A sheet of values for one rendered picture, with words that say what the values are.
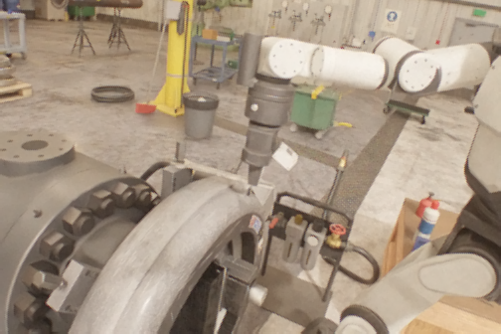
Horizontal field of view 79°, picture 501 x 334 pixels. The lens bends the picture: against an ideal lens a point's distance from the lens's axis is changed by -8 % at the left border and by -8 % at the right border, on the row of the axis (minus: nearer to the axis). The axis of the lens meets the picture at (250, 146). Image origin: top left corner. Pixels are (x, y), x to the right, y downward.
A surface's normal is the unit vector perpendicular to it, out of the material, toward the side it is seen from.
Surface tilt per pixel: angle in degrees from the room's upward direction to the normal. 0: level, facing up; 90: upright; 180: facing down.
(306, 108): 90
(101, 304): 41
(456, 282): 90
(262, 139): 86
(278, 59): 86
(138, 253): 26
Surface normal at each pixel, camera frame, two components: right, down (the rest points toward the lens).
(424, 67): 0.14, 0.54
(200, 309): -0.41, 0.24
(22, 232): -0.15, -0.53
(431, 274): -0.72, 0.18
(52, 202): -0.01, -0.76
